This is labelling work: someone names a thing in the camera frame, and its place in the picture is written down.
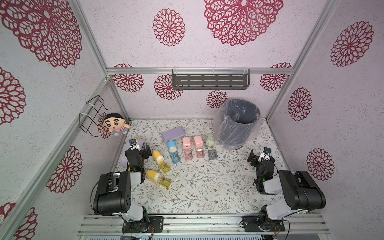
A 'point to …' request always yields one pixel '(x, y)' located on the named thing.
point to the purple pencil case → (173, 134)
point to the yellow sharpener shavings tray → (165, 167)
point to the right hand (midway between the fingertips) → (260, 150)
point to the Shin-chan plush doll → (115, 122)
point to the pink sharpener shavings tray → (200, 153)
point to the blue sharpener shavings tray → (174, 157)
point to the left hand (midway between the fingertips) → (139, 146)
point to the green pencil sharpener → (209, 140)
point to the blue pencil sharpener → (172, 146)
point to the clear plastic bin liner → (216, 121)
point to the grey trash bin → (238, 122)
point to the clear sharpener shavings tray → (212, 154)
